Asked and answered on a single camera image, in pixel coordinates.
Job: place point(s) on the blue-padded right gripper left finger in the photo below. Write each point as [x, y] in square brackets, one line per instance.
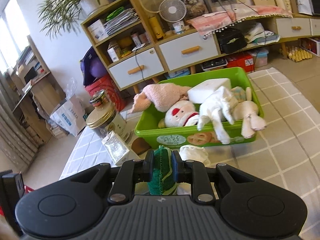
[130, 173]

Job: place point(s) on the framed cat picture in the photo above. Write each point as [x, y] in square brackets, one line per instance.
[196, 8]

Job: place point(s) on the pink white cloth cover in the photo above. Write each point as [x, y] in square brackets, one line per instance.
[218, 21]

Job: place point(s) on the white cloth glove bundle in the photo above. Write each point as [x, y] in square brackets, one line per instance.
[215, 109]

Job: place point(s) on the cream cloth bundle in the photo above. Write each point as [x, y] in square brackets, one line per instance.
[190, 152]

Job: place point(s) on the white desk fan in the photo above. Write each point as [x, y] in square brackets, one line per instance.
[172, 10]

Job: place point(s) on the gold-lidded glass jar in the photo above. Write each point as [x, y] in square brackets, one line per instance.
[105, 118]

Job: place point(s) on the pink plush toy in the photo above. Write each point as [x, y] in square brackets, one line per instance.
[162, 95]

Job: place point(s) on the white bunny plush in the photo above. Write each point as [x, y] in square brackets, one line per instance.
[248, 111]

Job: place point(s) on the purple ball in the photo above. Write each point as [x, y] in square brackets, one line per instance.
[96, 68]

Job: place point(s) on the green knitted leaf toy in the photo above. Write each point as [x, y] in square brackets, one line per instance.
[162, 183]

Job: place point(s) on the black bag on shelf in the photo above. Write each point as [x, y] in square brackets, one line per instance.
[231, 40]

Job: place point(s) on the light blue ring plush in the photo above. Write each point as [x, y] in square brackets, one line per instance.
[239, 93]

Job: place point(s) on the wooden bookshelf at left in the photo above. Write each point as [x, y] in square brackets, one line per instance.
[39, 94]

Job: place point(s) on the red basket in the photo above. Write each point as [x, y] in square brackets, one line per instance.
[106, 83]

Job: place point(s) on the wooden cabinet with drawers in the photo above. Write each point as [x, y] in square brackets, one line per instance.
[178, 50]

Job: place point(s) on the white paper shopping bag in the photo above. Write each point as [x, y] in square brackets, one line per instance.
[70, 115]

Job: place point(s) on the white foam sponge block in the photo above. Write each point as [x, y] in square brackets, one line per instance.
[200, 92]

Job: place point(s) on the white red santa plush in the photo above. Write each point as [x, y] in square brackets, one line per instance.
[181, 114]

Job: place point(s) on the small tin can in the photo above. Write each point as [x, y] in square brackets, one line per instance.
[99, 98]

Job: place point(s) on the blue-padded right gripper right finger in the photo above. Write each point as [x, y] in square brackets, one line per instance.
[194, 173]

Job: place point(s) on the clear plastic packet box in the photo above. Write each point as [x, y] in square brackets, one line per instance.
[118, 150]

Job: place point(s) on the potted green plant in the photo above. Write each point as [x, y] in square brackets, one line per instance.
[59, 16]

